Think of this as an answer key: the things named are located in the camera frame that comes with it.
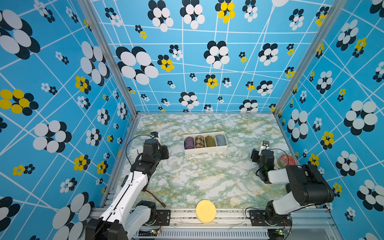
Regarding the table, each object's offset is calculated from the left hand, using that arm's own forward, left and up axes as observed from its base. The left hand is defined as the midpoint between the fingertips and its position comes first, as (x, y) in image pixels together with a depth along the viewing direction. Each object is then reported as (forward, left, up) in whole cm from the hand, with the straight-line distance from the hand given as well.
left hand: (165, 146), depth 83 cm
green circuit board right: (-39, -56, -17) cm, 70 cm away
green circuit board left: (-38, +6, -17) cm, 42 cm away
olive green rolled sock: (+9, -26, -9) cm, 29 cm away
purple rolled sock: (+8, -13, -9) cm, 18 cm away
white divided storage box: (+5, -23, -12) cm, 27 cm away
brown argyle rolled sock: (+10, -20, -10) cm, 24 cm away
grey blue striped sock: (+11, -33, -9) cm, 36 cm away
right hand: (+4, -59, -11) cm, 60 cm away
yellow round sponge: (-30, -22, -13) cm, 39 cm away
